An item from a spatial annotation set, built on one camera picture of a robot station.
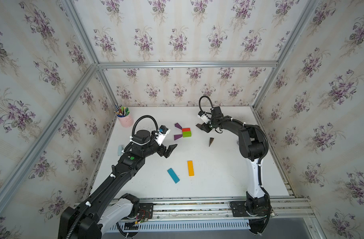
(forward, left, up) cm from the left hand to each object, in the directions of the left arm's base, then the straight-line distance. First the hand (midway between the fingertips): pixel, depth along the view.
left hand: (169, 138), depth 77 cm
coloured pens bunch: (+30, +36, -11) cm, 48 cm away
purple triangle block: (+24, -3, -19) cm, 31 cm away
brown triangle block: (+11, -27, -18) cm, 34 cm away
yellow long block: (-7, -12, -22) cm, 26 cm away
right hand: (+24, -24, -19) cm, 38 cm away
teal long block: (-13, -2, -20) cm, 24 cm away
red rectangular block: (+20, -10, -19) cm, 29 cm away
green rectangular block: (+17, -10, -20) cm, 29 cm away
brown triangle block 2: (+24, -19, -19) cm, 36 cm away
